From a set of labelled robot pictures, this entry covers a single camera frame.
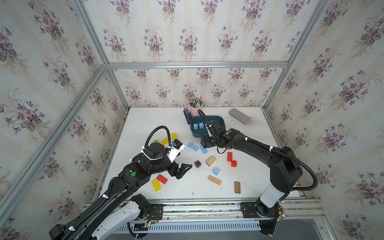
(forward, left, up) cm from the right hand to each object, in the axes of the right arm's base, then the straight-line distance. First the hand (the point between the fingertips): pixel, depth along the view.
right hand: (210, 140), depth 89 cm
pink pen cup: (+29, +11, -5) cm, 32 cm away
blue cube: (+2, +13, -11) cm, 17 cm away
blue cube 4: (-15, -4, -10) cm, 19 cm away
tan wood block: (-10, 0, -8) cm, 13 cm away
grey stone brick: (+27, -24, -8) cm, 37 cm away
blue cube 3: (+16, +9, -7) cm, 19 cm away
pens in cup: (+34, +9, -1) cm, 35 cm away
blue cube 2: (0, +9, -11) cm, 14 cm away
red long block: (-6, -13, -10) cm, 17 cm away
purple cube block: (-12, +8, -9) cm, 16 cm away
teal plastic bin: (+17, +7, -7) cm, 20 cm away
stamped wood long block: (-20, -2, -10) cm, 23 cm away
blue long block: (-2, +3, -10) cm, 11 cm away
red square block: (-10, -15, -10) cm, 21 cm away
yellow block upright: (+8, +24, -9) cm, 26 cm away
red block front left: (-21, +27, -8) cm, 36 cm away
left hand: (-18, +13, +11) cm, 25 cm away
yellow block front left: (-24, +30, -10) cm, 40 cm away
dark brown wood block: (-24, -14, -9) cm, 29 cm away
